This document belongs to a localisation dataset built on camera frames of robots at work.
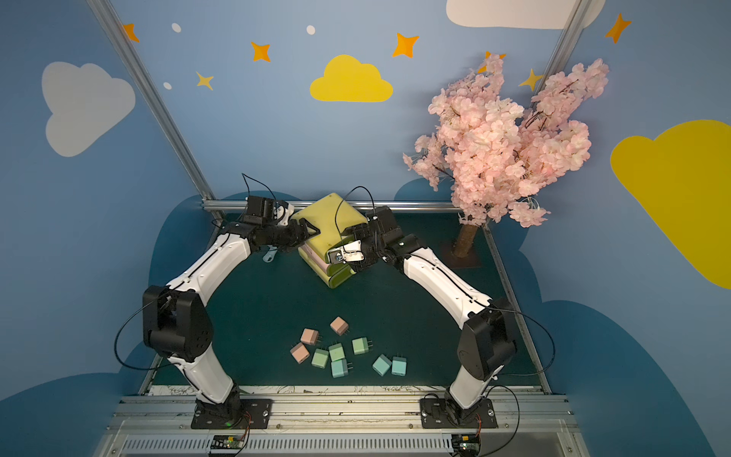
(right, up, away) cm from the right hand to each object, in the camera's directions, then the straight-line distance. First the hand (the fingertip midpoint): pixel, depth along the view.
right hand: (352, 235), depth 83 cm
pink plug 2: (-13, -31, +4) cm, 34 cm away
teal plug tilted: (+9, -38, -1) cm, 39 cm away
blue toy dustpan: (-32, -7, +21) cm, 38 cm away
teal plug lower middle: (-4, -38, -2) cm, 39 cm away
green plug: (-9, -36, -1) cm, 37 cm away
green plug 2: (-5, -35, +1) cm, 35 cm away
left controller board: (-33, -54, -10) cm, 64 cm away
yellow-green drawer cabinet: (-8, +7, +11) cm, 15 cm away
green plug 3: (+3, -33, +2) cm, 34 cm away
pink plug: (-4, -29, +6) cm, 29 cm away
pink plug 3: (-16, -35, +1) cm, 39 cm away
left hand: (-13, +1, +6) cm, 14 cm away
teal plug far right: (+14, -38, -1) cm, 41 cm away
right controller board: (+30, -55, -10) cm, 63 cm away
